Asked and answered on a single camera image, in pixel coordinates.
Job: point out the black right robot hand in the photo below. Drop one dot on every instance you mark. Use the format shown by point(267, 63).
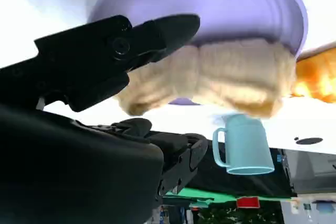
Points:
point(65, 161)

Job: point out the black background desk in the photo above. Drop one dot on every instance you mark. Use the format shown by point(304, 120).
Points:
point(236, 184)

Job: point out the beige towel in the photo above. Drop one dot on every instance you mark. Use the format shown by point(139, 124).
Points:
point(223, 77)

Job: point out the orange and white bread roll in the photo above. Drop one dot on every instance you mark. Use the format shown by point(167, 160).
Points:
point(317, 77)

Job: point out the green background cloth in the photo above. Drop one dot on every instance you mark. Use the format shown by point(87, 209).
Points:
point(194, 195)

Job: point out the grey background machine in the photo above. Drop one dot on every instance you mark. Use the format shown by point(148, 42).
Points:
point(312, 171)

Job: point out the pale green mug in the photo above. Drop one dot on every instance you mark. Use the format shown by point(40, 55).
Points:
point(244, 145)

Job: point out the red background box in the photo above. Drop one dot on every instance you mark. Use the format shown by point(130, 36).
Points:
point(248, 203)

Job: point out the lilac plate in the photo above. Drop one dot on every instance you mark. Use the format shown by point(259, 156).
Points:
point(236, 6)

